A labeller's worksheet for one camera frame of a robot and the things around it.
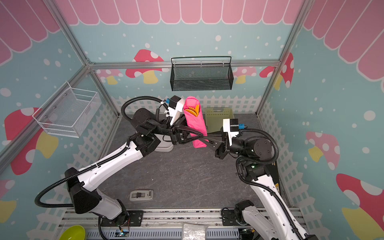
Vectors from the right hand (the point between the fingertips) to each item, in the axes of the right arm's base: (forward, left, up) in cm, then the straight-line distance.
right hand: (199, 139), depth 51 cm
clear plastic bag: (-23, +4, -41) cm, 47 cm away
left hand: (-2, -1, +3) cm, 4 cm away
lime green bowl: (-23, +57, -41) cm, 74 cm away
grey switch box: (-7, +31, -42) cm, 53 cm away
